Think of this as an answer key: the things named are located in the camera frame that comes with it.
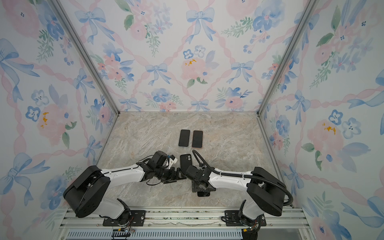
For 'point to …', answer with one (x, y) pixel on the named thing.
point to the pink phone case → (197, 139)
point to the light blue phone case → (184, 138)
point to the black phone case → (185, 162)
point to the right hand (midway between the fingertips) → (199, 187)
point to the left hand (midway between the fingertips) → (182, 178)
